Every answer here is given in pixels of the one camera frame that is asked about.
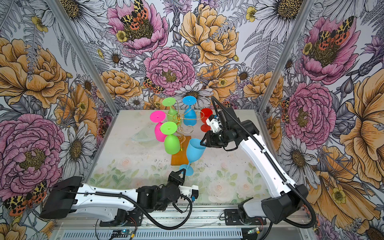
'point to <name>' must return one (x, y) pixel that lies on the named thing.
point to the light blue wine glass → (195, 151)
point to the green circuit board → (121, 233)
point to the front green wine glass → (171, 142)
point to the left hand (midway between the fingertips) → (180, 168)
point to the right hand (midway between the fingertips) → (204, 148)
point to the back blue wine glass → (190, 115)
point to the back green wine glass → (172, 115)
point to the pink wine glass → (158, 116)
